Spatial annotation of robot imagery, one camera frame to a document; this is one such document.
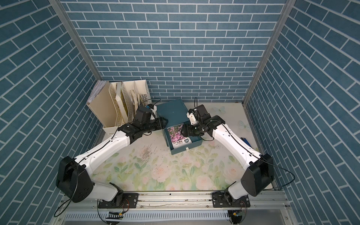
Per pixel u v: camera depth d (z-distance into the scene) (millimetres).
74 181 396
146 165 867
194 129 668
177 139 806
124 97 963
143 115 605
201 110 612
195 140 794
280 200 759
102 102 860
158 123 722
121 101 889
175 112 863
